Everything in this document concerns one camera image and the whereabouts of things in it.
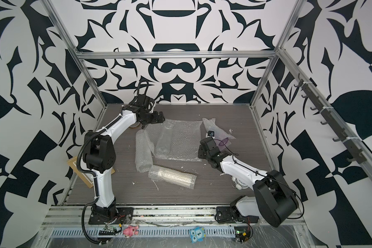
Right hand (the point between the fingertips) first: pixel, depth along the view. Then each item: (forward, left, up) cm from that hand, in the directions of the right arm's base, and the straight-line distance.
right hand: (201, 146), depth 90 cm
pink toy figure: (-39, +34, -4) cm, 52 cm away
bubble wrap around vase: (+9, +16, -7) cm, 20 cm away
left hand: (+18, +26, +6) cm, 32 cm away
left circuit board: (-39, +45, -9) cm, 60 cm away
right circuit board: (-40, -16, -9) cm, 44 cm away
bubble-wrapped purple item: (+4, -12, +2) cm, 13 cm away
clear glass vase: (+5, +22, -2) cm, 23 cm away
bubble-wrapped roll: (-2, +33, -1) cm, 33 cm away
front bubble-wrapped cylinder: (-15, +21, -1) cm, 26 cm away
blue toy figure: (-40, +4, -5) cm, 41 cm away
